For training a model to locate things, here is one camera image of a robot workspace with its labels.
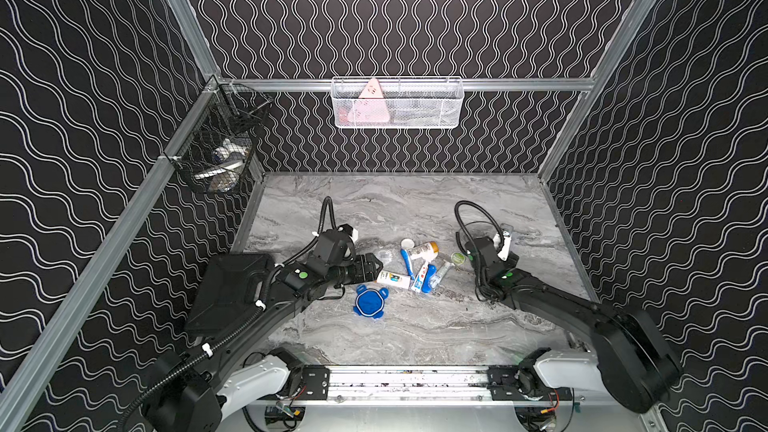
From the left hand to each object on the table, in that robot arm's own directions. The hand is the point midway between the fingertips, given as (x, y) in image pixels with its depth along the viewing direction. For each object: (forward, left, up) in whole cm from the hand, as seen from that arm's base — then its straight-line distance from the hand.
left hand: (373, 263), depth 77 cm
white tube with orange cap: (+13, -15, -14) cm, 25 cm away
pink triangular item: (+43, +4, +19) cm, 47 cm away
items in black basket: (+24, +44, +11) cm, 51 cm away
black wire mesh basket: (+46, +51, +12) cm, 70 cm away
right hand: (+11, -35, -6) cm, 37 cm away
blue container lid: (-3, +1, -18) cm, 18 cm away
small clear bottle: (+6, -20, -15) cm, 26 cm away
